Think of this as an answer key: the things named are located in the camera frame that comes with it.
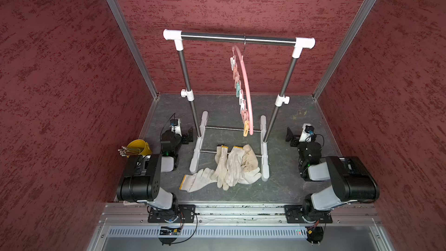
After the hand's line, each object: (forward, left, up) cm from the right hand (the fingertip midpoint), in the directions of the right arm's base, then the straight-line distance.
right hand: (296, 129), depth 90 cm
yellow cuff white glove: (-21, +41, -5) cm, 46 cm away
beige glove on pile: (-14, +26, -6) cm, 30 cm away
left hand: (+3, +61, -2) cm, 61 cm away
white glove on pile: (-16, +34, -5) cm, 38 cm away
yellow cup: (-8, +80, +1) cm, 80 cm away
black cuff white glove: (-12, +42, -5) cm, 44 cm away
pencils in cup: (-15, +82, +9) cm, 84 cm away
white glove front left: (-22, +51, -8) cm, 56 cm away
